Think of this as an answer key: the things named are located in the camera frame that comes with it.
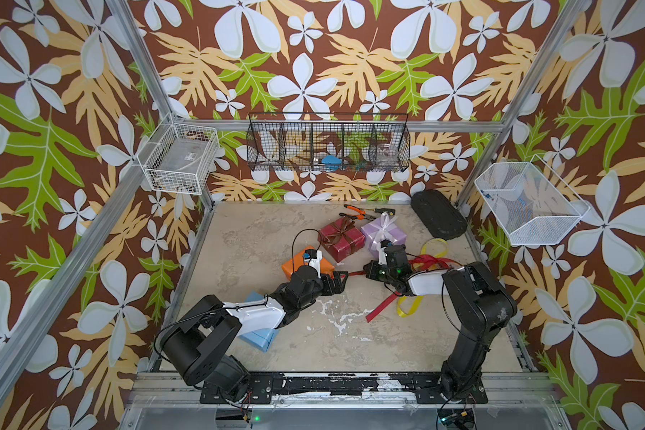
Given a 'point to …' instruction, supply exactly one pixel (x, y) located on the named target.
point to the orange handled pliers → (362, 215)
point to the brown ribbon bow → (331, 238)
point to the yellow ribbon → (420, 298)
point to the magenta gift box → (341, 238)
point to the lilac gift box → (379, 230)
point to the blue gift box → (262, 340)
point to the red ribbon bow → (415, 263)
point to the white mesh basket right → (530, 202)
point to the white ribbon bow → (386, 229)
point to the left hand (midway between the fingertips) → (340, 271)
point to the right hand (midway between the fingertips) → (363, 268)
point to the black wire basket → (323, 141)
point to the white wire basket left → (179, 159)
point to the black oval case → (438, 214)
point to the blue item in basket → (332, 162)
